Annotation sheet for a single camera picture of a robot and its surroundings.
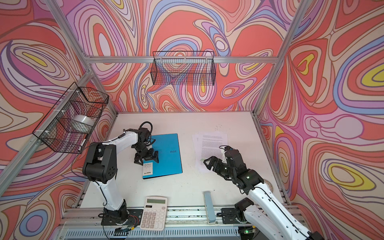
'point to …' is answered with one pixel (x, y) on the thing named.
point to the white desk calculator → (154, 214)
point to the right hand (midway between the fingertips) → (210, 168)
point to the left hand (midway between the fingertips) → (153, 161)
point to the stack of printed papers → (206, 145)
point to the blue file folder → (169, 157)
